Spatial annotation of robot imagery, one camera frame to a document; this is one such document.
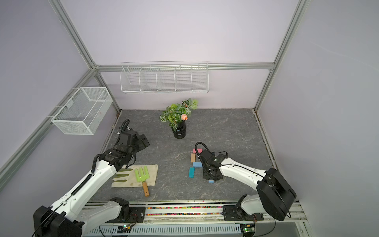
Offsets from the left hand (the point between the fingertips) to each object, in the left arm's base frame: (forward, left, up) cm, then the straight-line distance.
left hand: (140, 142), depth 80 cm
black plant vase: (+14, -22, -13) cm, 29 cm away
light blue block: (-9, -31, -17) cm, 36 cm away
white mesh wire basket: (+16, +32, +8) cm, 37 cm away
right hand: (-15, -37, -16) cm, 43 cm away
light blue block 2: (-19, -38, -16) cm, 46 cm away
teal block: (-13, -27, -17) cm, 35 cm away
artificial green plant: (+12, -20, +8) cm, 24 cm away
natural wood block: (-4, -29, -17) cm, 34 cm away
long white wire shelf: (+45, -13, +11) cm, 48 cm away
